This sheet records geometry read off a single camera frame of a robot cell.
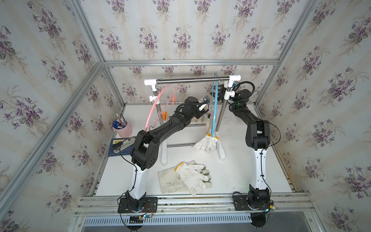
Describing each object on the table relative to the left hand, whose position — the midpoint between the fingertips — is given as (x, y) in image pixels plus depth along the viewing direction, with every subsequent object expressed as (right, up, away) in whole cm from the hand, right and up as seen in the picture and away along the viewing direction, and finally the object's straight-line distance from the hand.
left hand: (201, 104), depth 91 cm
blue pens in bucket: (-54, -14, +5) cm, 56 cm away
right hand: (+8, +8, -3) cm, 12 cm away
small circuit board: (-33, -58, -22) cm, 70 cm away
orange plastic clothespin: (-22, -8, -11) cm, 25 cm away
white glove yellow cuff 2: (-5, -42, -9) cm, 44 cm away
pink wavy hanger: (-22, -3, -16) cm, 27 cm away
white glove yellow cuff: (+3, -24, -7) cm, 25 cm away
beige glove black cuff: (+5, -17, +2) cm, 18 cm away
